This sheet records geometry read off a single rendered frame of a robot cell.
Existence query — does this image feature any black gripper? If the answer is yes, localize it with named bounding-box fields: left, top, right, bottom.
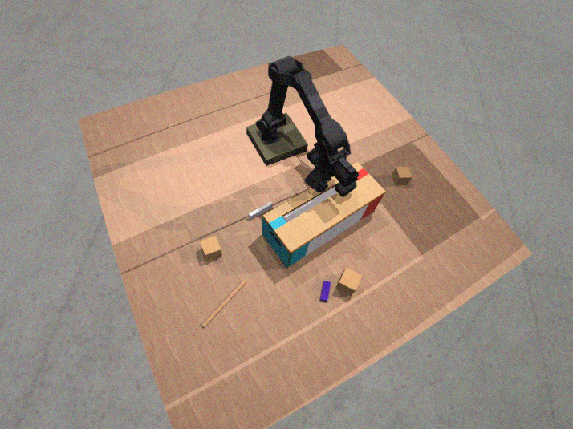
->
left=307, top=148, right=356, bottom=197

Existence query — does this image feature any purple rectangular block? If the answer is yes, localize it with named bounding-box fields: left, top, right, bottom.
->
left=320, top=281, right=331, bottom=302

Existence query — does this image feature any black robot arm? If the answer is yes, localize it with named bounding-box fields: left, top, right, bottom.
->
left=255, top=55, right=359, bottom=192

